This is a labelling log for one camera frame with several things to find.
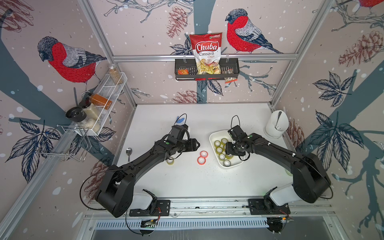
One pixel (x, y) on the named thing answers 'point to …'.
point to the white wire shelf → (110, 91)
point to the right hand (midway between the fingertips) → (228, 150)
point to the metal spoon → (128, 152)
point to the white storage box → (231, 160)
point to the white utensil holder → (276, 124)
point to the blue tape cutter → (179, 120)
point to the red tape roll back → (204, 153)
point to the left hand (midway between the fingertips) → (198, 142)
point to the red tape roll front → (201, 160)
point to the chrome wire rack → (68, 141)
